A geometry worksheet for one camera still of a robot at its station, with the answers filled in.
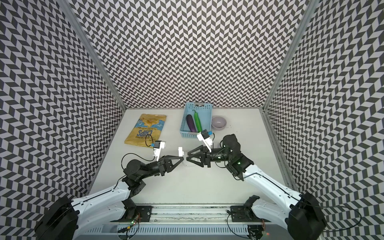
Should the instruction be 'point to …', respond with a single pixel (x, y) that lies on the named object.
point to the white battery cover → (180, 152)
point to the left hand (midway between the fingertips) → (183, 161)
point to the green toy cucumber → (197, 120)
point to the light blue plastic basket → (204, 110)
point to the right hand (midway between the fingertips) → (189, 160)
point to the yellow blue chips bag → (147, 130)
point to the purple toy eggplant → (190, 122)
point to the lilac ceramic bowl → (218, 122)
